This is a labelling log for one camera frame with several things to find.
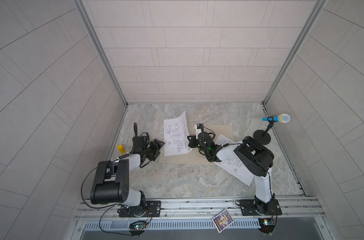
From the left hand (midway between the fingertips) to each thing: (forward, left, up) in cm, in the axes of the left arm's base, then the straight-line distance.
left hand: (166, 144), depth 91 cm
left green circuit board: (-40, +8, +2) cm, 41 cm away
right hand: (+4, -12, 0) cm, 13 cm away
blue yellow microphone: (+4, -63, +21) cm, 67 cm away
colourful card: (-38, -30, 0) cm, 48 cm away
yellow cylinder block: (-4, +26, +2) cm, 26 cm away
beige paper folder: (-7, -17, -4) cm, 19 cm away
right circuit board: (-40, -50, -3) cm, 64 cm away
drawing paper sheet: (+10, -5, -3) cm, 12 cm away
